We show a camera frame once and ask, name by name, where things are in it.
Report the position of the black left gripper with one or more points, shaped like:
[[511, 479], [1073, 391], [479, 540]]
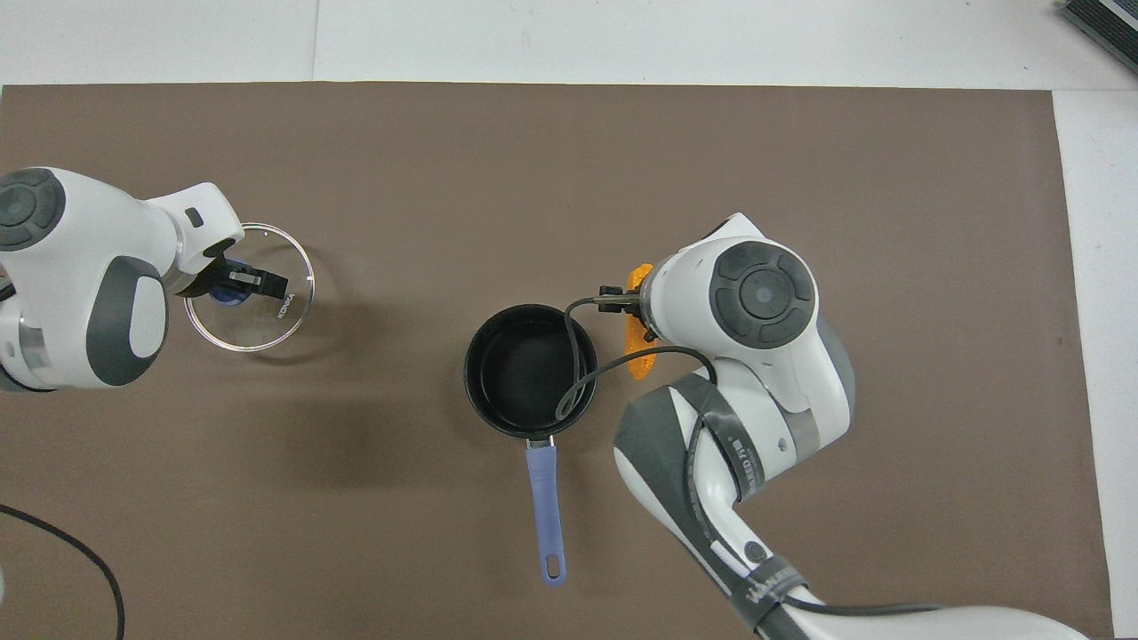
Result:
[[209, 277]]

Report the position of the glass lid blue knob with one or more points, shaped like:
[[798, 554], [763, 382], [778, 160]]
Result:
[[267, 324]]

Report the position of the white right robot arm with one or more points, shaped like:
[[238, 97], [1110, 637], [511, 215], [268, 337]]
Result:
[[765, 356]]

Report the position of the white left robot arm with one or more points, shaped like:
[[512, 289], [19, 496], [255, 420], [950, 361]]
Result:
[[80, 267]]

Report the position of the brown table mat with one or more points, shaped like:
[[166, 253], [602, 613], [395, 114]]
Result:
[[400, 178]]

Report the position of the black ridged device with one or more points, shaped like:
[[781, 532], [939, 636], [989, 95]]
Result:
[[1107, 27]]

